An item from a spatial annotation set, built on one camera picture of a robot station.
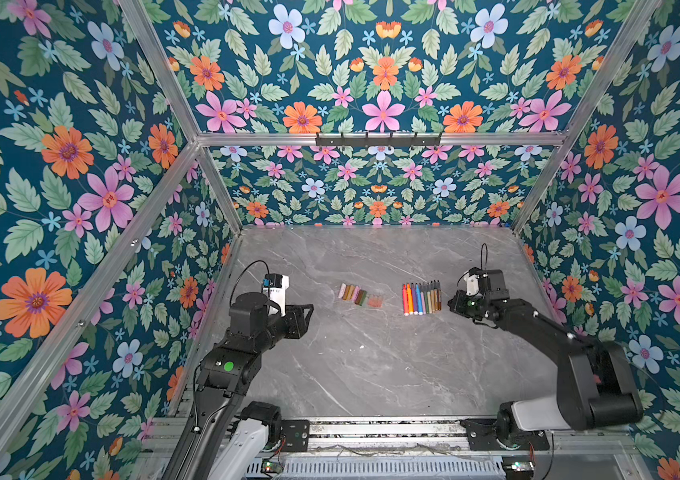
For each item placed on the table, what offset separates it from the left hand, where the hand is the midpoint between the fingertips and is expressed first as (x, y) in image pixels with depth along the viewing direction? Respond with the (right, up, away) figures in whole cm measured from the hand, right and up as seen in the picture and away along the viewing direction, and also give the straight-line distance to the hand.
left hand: (310, 302), depth 70 cm
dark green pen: (+34, -4, +29) cm, 45 cm away
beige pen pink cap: (+35, -3, +29) cm, 46 cm away
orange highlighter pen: (+28, -4, +29) cm, 40 cm away
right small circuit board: (+50, -40, +1) cm, 64 cm away
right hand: (+39, -3, +22) cm, 45 cm away
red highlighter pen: (+26, -4, +29) cm, 39 cm away
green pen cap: (+13, -4, +29) cm, 32 cm away
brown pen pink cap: (+38, -3, +29) cm, 48 cm away
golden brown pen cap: (+7, -2, +32) cm, 32 cm away
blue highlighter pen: (+31, -4, +29) cm, 43 cm away
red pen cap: (+17, -4, +29) cm, 33 cm away
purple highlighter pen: (+30, -3, +29) cm, 42 cm away
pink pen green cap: (+33, -5, +29) cm, 44 cm away
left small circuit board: (-10, -40, +1) cm, 41 cm away
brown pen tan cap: (+36, -3, +29) cm, 46 cm away
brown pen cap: (+11, -3, +29) cm, 31 cm away
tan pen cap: (+9, -2, +31) cm, 33 cm away
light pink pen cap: (+6, -2, +32) cm, 32 cm away
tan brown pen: (+37, -3, +29) cm, 47 cm away
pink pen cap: (+10, -2, +30) cm, 32 cm away
